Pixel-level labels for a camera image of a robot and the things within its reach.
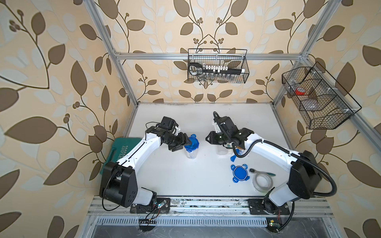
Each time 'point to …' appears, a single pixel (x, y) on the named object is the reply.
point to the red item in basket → (300, 90)
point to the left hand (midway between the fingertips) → (186, 142)
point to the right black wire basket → (324, 103)
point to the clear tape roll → (262, 182)
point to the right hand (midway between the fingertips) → (206, 139)
